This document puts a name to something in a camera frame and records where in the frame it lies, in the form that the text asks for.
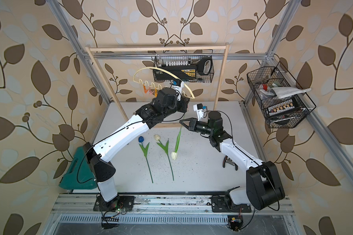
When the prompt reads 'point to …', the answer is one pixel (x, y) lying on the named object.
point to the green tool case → (80, 176)
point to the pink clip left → (150, 92)
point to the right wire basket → (261, 81)
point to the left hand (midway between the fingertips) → (190, 98)
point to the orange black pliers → (227, 159)
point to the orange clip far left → (145, 90)
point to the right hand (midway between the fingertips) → (179, 121)
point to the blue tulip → (144, 150)
